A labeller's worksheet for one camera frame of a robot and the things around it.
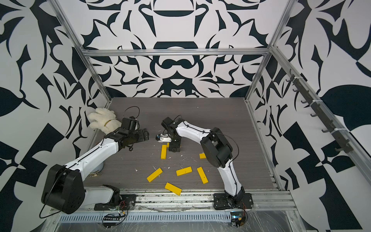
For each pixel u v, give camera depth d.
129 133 0.67
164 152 0.91
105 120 0.96
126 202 0.73
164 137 0.82
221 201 0.74
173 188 0.78
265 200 0.76
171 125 0.71
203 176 0.82
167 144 0.94
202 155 0.91
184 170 0.83
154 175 0.82
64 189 0.41
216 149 0.53
